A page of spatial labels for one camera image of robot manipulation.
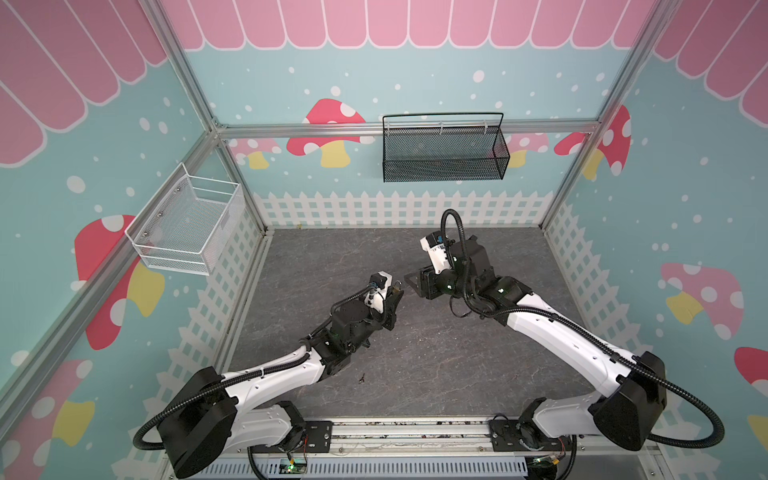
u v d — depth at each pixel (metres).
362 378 0.84
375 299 0.65
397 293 0.76
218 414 0.41
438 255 0.66
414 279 0.69
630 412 0.39
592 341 0.44
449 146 0.94
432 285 0.65
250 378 0.47
